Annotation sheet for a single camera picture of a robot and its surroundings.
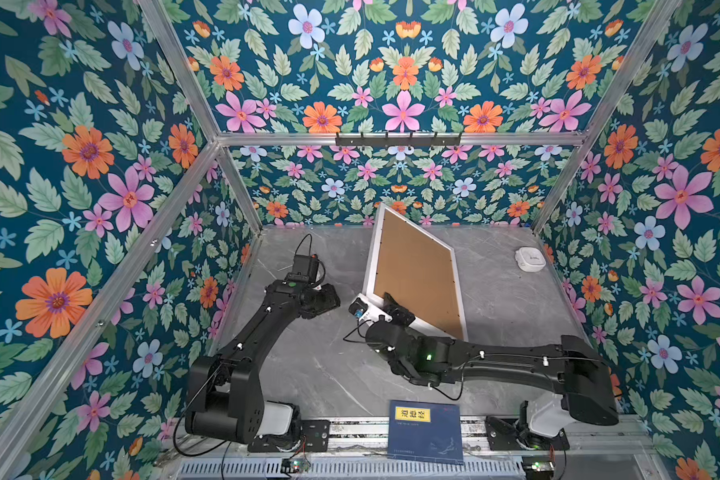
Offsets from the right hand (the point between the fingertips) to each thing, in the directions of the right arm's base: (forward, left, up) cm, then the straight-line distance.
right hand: (385, 298), depth 74 cm
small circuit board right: (-33, -36, -24) cm, 55 cm away
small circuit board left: (-32, +22, -23) cm, 45 cm away
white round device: (+28, -53, -19) cm, 63 cm away
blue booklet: (-26, -10, -23) cm, 36 cm away
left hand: (+6, +14, -8) cm, 17 cm away
